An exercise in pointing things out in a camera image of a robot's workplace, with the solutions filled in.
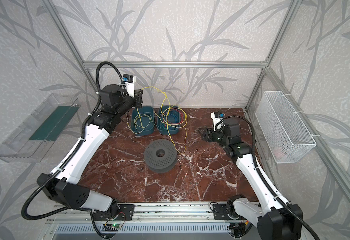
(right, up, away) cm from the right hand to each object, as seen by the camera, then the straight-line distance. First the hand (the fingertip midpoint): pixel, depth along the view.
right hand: (202, 125), depth 77 cm
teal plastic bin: (-36, +10, +35) cm, 52 cm away
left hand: (-29, +19, -7) cm, 35 cm away
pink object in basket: (+37, -14, -5) cm, 40 cm away
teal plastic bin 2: (-26, -3, +26) cm, 37 cm away
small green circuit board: (-45, -49, -5) cm, 67 cm away
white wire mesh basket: (+33, -5, -16) cm, 37 cm away
